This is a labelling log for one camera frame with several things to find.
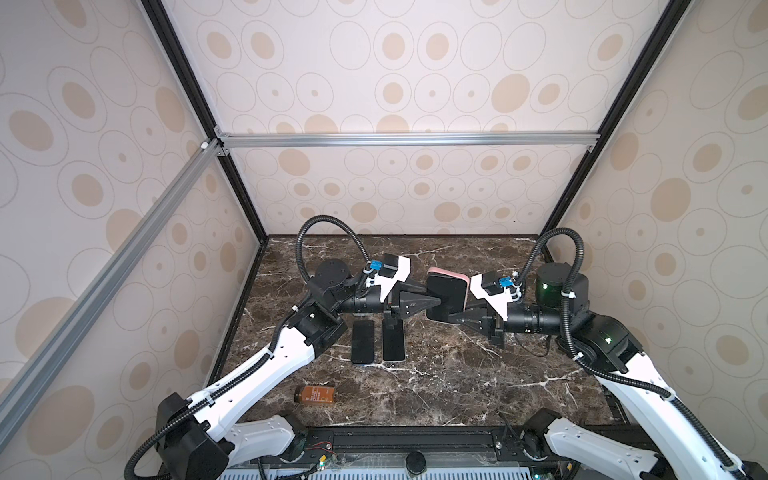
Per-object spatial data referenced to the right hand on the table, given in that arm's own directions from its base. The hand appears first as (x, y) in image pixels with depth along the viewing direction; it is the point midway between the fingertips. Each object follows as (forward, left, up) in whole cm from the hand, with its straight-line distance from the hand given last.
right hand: (454, 312), depth 58 cm
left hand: (-2, +3, +6) cm, 7 cm away
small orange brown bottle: (-6, +33, -30) cm, 45 cm away
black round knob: (-22, +8, -25) cm, 34 cm away
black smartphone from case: (+10, +21, -34) cm, 41 cm away
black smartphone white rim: (+11, +12, -35) cm, 38 cm away
